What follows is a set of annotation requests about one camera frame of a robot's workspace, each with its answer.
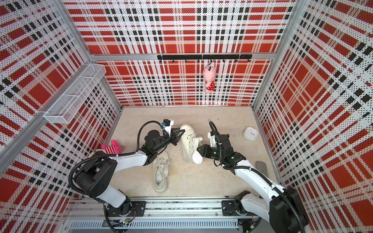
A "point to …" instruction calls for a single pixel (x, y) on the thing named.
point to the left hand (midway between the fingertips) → (184, 129)
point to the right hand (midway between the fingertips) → (200, 149)
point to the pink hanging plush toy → (209, 74)
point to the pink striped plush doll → (114, 148)
